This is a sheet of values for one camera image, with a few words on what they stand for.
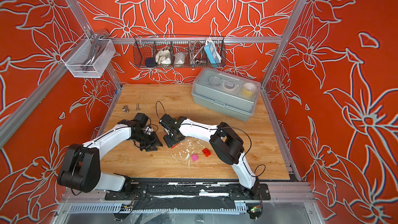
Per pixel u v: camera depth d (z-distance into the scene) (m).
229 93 0.88
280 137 0.95
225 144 0.50
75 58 0.77
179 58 0.94
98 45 0.85
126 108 1.04
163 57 0.92
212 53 0.87
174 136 0.74
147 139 0.75
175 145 0.88
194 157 0.83
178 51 1.00
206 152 0.84
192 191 0.74
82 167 0.89
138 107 1.07
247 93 0.86
